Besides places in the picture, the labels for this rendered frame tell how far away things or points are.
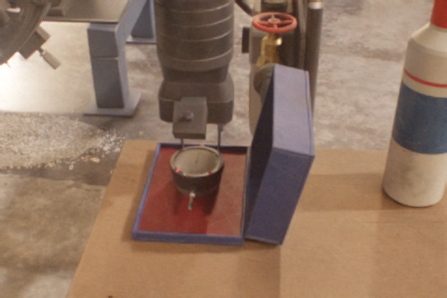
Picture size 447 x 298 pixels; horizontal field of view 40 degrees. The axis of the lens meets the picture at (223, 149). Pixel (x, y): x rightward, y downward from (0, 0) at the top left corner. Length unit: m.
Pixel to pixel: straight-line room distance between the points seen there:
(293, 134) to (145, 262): 0.18
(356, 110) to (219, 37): 1.23
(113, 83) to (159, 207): 1.09
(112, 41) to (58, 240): 0.57
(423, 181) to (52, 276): 0.82
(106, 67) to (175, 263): 1.15
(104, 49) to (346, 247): 1.16
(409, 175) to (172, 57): 0.27
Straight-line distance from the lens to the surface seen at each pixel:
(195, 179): 0.63
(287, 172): 0.54
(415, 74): 0.60
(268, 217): 0.58
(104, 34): 1.65
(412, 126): 0.62
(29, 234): 1.38
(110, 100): 1.73
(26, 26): 1.34
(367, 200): 0.67
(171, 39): 0.56
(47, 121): 1.74
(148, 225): 0.62
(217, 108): 0.60
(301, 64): 0.97
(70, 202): 1.44
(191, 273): 0.58
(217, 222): 0.62
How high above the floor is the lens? 0.88
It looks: 34 degrees down
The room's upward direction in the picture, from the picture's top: straight up
